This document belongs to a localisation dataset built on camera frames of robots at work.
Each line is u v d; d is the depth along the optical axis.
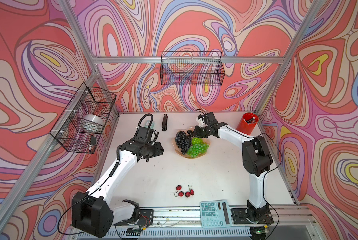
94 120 0.73
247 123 0.99
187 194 0.80
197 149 0.91
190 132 0.99
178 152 0.93
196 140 0.94
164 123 1.07
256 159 0.54
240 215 0.73
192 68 0.96
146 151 0.58
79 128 0.73
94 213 0.38
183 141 0.96
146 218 0.73
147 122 1.11
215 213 0.73
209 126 0.78
